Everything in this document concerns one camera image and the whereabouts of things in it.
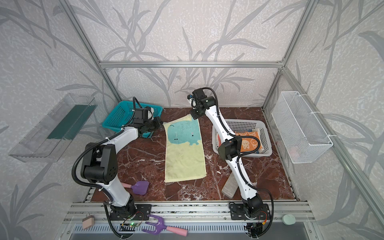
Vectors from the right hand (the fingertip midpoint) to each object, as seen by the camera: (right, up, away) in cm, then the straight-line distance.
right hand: (196, 109), depth 97 cm
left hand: (-20, -5, -3) cm, 20 cm away
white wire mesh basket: (+46, -15, -36) cm, 60 cm away
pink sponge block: (-50, -55, -27) cm, 79 cm away
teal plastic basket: (-57, -2, +16) cm, 59 cm away
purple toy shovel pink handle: (-30, -45, -15) cm, 56 cm away
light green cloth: (-7, -31, -4) cm, 32 cm away
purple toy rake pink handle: (-16, -58, -27) cm, 66 cm away
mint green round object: (+45, -54, -27) cm, 76 cm away
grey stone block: (+19, -43, -18) cm, 50 cm away
